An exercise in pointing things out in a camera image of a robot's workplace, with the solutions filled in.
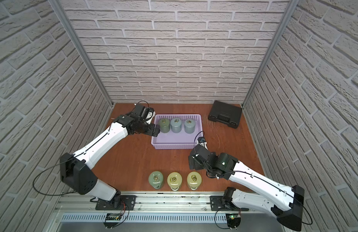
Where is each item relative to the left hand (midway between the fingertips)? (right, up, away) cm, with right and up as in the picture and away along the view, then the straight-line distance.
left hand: (155, 127), depth 83 cm
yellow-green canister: (+12, -27, -10) cm, 32 cm away
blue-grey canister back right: (+21, -1, +15) cm, 26 cm away
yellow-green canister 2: (+22, -28, -9) cm, 37 cm away
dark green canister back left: (+4, +1, +15) cm, 15 cm away
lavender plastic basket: (+15, -12, +21) cm, 28 cm away
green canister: (+2, -27, -9) cm, 28 cm away
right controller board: (+42, -46, -12) cm, 63 cm away
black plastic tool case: (+49, +8, +24) cm, 56 cm away
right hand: (+25, -16, -9) cm, 31 cm away
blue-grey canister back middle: (+12, 0, +15) cm, 19 cm away
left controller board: (-20, -46, -10) cm, 51 cm away
